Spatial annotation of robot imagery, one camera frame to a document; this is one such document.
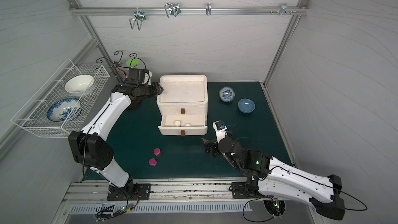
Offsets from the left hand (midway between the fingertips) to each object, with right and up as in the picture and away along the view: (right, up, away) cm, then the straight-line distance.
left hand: (160, 89), depth 84 cm
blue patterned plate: (-36, -10, -19) cm, 42 cm away
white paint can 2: (+15, -20, +2) cm, 25 cm away
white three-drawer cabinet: (+13, -8, -5) cm, 17 cm away
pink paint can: (-2, -34, 0) cm, 35 cm away
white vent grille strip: (-33, -56, -14) cm, 66 cm away
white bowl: (-36, +2, -11) cm, 38 cm away
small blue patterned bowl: (+41, -2, +27) cm, 49 cm away
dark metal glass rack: (-26, +15, +4) cm, 30 cm away
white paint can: (+9, -19, +2) cm, 21 cm away
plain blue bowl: (+53, -10, +21) cm, 58 cm away
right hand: (+27, -22, -14) cm, 38 cm away
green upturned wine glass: (-16, +15, +2) cm, 22 cm away
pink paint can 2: (-3, -39, -3) cm, 39 cm away
